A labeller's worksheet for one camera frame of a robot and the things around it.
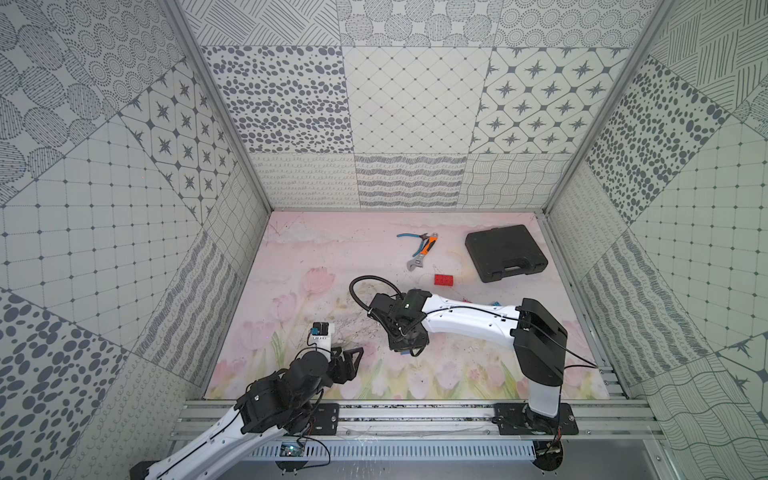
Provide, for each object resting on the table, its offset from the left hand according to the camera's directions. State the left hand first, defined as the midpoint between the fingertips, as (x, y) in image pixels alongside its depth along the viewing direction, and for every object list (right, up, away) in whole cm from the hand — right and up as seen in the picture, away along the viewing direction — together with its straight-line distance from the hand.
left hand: (359, 355), depth 75 cm
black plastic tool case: (+48, +25, +29) cm, 62 cm away
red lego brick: (+26, +16, +23) cm, 38 cm away
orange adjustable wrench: (+17, +22, +29) cm, 40 cm away
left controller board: (-16, -23, -4) cm, 29 cm away
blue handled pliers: (+21, +31, +39) cm, 54 cm away
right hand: (+12, 0, +6) cm, 13 cm away
